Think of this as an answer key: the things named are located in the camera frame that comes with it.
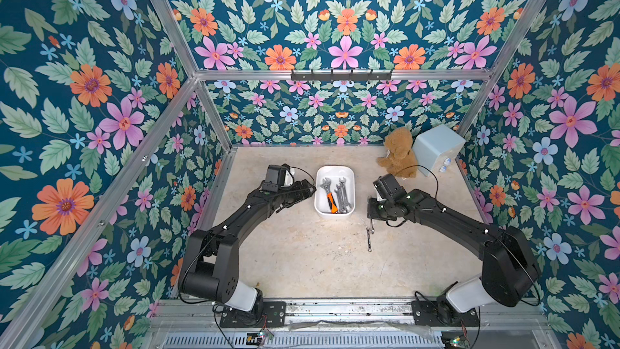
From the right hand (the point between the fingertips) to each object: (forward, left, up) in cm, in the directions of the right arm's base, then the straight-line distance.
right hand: (367, 210), depth 86 cm
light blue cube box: (+28, -31, +3) cm, 42 cm away
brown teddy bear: (+25, -15, 0) cm, 29 cm away
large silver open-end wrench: (+6, +7, -8) cm, 12 cm away
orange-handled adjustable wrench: (+8, +13, -9) cm, 18 cm away
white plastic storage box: (+12, +12, -10) cm, 19 cm away
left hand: (+6, +21, +4) cm, 22 cm away
